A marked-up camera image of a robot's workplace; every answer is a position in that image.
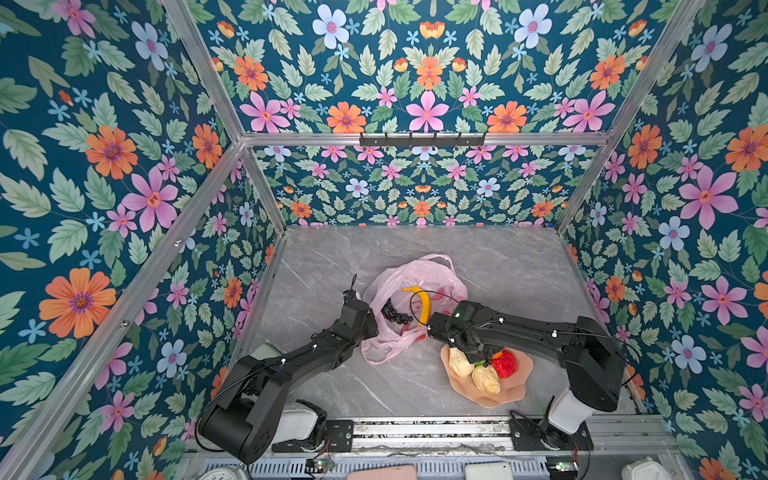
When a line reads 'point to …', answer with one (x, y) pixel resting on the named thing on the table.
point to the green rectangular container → (265, 351)
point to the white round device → (646, 469)
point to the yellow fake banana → (425, 304)
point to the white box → (488, 471)
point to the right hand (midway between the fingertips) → (488, 349)
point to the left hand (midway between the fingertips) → (377, 313)
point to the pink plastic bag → (399, 312)
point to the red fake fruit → (505, 364)
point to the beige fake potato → (486, 379)
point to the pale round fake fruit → (460, 364)
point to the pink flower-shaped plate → (511, 388)
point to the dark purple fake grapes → (389, 312)
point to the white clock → (226, 473)
